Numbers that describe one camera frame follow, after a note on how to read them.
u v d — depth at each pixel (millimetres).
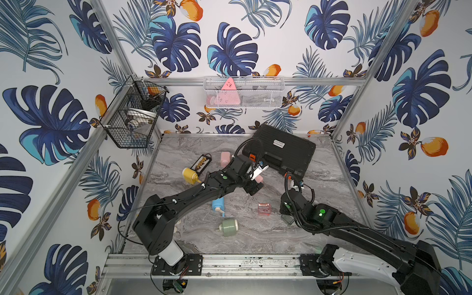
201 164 1055
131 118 823
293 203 576
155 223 434
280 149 1063
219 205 837
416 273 389
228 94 900
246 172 654
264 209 901
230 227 768
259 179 925
